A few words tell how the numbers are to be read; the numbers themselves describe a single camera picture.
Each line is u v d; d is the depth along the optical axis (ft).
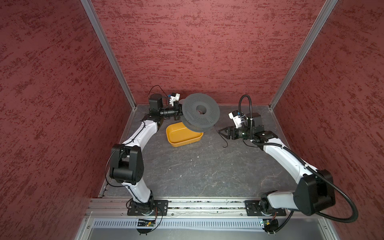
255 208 2.43
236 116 2.39
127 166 1.53
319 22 2.50
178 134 3.35
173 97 2.56
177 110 2.38
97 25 2.53
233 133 2.31
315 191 1.33
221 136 2.54
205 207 2.48
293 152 3.26
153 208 2.39
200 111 2.50
